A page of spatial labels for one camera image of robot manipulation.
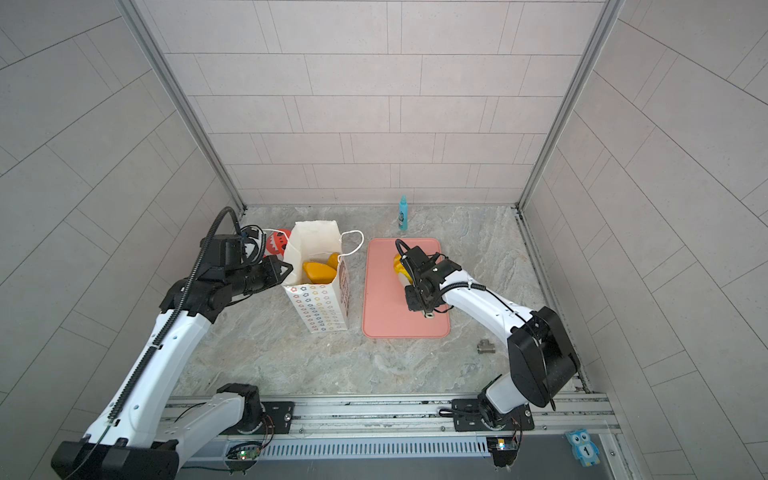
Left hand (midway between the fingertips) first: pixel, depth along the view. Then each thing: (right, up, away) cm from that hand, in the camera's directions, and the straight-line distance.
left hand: (300, 263), depth 73 cm
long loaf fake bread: (+5, -1, +14) cm, 15 cm away
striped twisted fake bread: (+26, -6, +18) cm, 32 cm away
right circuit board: (+48, -43, -5) cm, 65 cm away
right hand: (+29, -13, +12) cm, 34 cm away
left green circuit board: (-9, -41, -8) cm, 42 cm away
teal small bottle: (+26, +14, +33) cm, 44 cm away
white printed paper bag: (+6, -11, 0) cm, 12 cm away
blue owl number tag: (+65, -41, -7) cm, 77 cm away
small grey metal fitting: (+48, -24, +8) cm, 54 cm away
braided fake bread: (+2, -4, +9) cm, 10 cm away
